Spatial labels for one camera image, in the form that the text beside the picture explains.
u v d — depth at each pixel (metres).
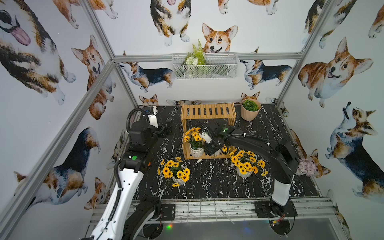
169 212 0.73
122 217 0.41
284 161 0.48
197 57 0.82
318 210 0.75
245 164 0.74
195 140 0.82
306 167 0.78
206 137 0.72
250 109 1.04
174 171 0.76
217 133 0.67
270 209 0.67
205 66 0.86
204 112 0.81
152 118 0.59
